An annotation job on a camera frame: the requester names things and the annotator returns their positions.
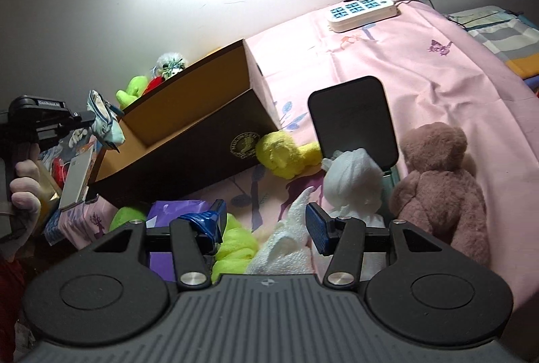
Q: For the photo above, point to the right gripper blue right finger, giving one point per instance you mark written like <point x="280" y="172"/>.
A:
<point x="321" y="228"/>

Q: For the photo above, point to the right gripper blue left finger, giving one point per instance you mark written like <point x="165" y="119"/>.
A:
<point x="208" y="226"/>

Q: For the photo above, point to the green plush toy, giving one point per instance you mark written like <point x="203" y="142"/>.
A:
<point x="235" y="253"/>

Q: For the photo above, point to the white fuzzy cat plush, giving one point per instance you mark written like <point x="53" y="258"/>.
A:
<point x="289" y="248"/>

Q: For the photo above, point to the white plush toy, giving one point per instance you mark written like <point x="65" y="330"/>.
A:
<point x="352" y="186"/>

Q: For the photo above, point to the light blue cloth toy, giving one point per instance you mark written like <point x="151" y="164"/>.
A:
<point x="106" y="127"/>

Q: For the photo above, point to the yellow plush toy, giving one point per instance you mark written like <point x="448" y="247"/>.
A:
<point x="278" y="152"/>

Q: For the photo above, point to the brown cardboard box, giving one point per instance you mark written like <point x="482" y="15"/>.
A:
<point x="195" y="129"/>

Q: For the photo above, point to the pink-brown teddy bear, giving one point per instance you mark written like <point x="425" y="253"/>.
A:
<point x="439" y="195"/>

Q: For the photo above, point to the left hand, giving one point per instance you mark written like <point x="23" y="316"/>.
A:
<point x="26" y="194"/>

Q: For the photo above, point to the purple paper bag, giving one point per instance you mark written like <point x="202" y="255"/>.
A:
<point x="161" y="215"/>

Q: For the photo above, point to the lime green plush on left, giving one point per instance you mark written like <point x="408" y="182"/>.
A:
<point x="134" y="91"/>

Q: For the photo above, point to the black square pad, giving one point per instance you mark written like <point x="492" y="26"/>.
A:
<point x="353" y="115"/>

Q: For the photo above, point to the white fluffy doll head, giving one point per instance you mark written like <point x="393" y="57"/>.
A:
<point x="168" y="65"/>

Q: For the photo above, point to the pink bed sheet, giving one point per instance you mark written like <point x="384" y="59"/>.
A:
<point x="432" y="71"/>

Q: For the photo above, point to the white power strip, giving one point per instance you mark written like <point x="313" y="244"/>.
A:
<point x="352" y="14"/>

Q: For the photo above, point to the striped folded cloth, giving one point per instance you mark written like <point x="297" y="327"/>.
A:
<point x="509" y="36"/>

